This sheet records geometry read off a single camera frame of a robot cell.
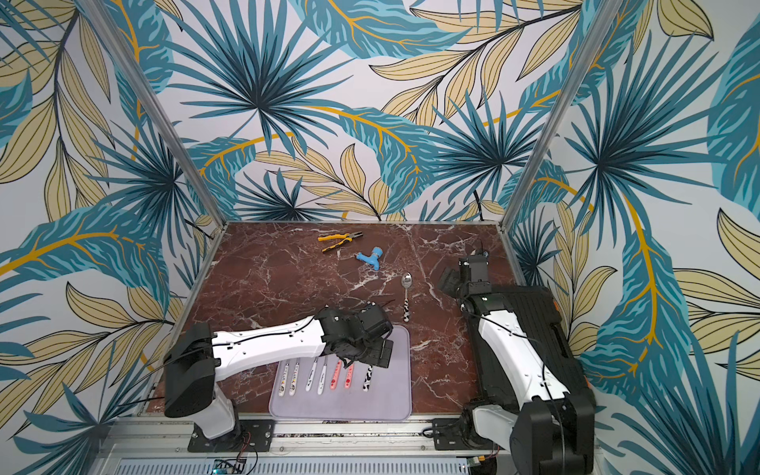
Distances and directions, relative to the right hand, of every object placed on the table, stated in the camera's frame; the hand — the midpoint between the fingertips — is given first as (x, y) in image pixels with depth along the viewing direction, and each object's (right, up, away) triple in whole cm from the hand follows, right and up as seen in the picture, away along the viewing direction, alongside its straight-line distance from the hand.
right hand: (456, 278), depth 84 cm
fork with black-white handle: (-25, -28, -3) cm, 38 cm away
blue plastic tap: (-24, +5, +22) cm, 33 cm away
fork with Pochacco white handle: (-41, -26, -3) cm, 49 cm away
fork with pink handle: (-34, -26, -3) cm, 43 cm away
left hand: (-24, -20, -7) cm, 32 cm away
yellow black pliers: (-35, +13, +29) cm, 47 cm away
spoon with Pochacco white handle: (-38, -29, -5) cm, 48 cm away
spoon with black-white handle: (-13, -2, +18) cm, 22 cm away
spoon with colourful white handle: (-46, -30, -5) cm, 55 cm away
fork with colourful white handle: (-48, -28, -3) cm, 56 cm away
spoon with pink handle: (-31, -27, -3) cm, 41 cm away
